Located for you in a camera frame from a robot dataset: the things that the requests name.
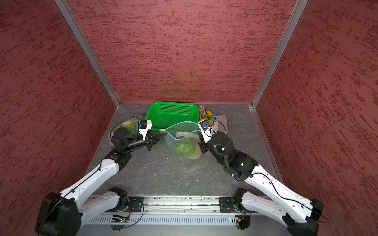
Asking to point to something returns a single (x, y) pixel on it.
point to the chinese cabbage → (188, 148)
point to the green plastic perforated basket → (173, 116)
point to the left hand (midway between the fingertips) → (165, 136)
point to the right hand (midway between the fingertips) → (200, 134)
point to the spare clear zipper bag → (186, 130)
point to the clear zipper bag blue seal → (131, 125)
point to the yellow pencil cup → (209, 116)
